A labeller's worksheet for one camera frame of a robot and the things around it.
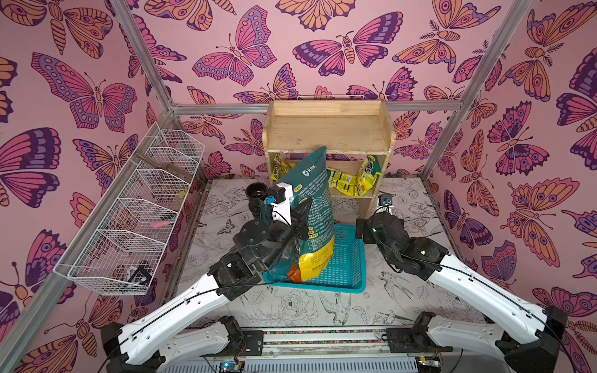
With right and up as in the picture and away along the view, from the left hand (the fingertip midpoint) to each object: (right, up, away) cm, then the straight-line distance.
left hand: (313, 198), depth 58 cm
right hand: (+18, -7, +15) cm, 25 cm away
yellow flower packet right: (+21, +10, +22) cm, 31 cm away
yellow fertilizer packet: (-10, +10, +20) cm, 25 cm away
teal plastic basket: (+14, -29, +31) cm, 45 cm away
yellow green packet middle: (+13, +7, +31) cm, 34 cm away
